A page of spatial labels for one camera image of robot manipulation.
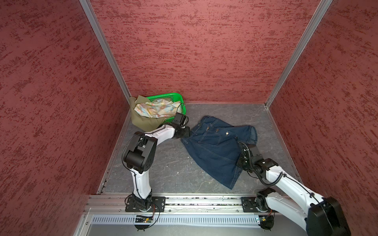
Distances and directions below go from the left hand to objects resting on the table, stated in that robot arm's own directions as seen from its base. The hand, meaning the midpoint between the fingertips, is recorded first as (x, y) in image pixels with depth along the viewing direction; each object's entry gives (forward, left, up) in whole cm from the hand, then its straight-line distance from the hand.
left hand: (187, 135), depth 98 cm
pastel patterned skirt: (+25, +23, 0) cm, 34 cm away
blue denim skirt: (-8, -18, 0) cm, 19 cm away
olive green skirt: (+6, +31, +6) cm, 32 cm away
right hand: (-20, -29, 0) cm, 35 cm away
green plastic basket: (+34, +11, +4) cm, 36 cm away
